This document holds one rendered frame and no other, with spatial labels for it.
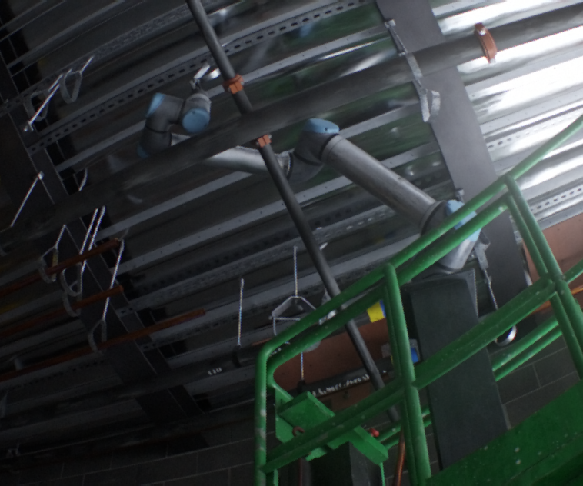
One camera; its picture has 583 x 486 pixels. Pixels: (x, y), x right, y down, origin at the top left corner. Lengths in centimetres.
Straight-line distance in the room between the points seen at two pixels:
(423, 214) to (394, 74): 48
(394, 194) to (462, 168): 75
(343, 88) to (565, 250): 185
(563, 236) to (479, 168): 76
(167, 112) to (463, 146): 129
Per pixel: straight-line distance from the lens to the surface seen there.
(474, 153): 343
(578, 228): 401
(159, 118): 273
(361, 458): 245
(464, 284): 258
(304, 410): 262
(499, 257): 370
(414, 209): 272
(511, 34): 261
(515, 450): 165
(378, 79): 257
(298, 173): 293
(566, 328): 189
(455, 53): 258
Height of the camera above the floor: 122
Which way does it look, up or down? 61 degrees up
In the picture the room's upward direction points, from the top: 2 degrees counter-clockwise
